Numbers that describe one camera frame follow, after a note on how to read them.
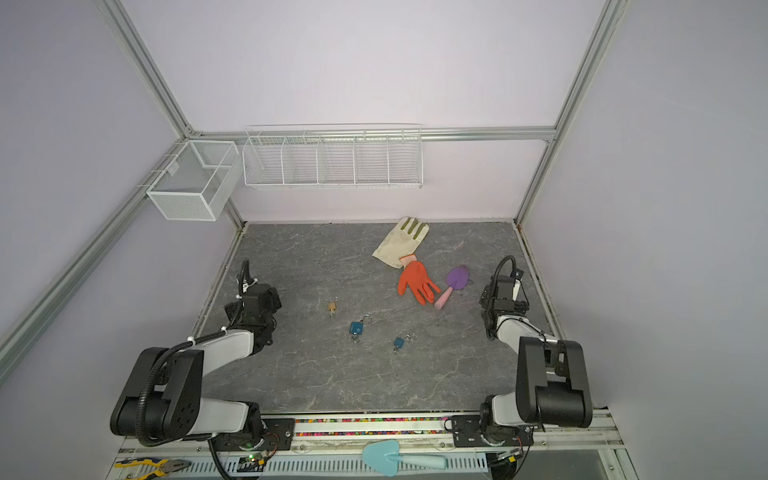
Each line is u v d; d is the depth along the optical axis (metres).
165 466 0.69
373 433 0.75
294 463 0.71
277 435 0.73
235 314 0.71
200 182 1.00
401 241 1.15
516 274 0.79
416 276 1.04
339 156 0.98
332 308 0.96
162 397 0.43
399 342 0.89
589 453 0.72
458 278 1.06
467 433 0.74
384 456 0.70
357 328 0.91
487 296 0.87
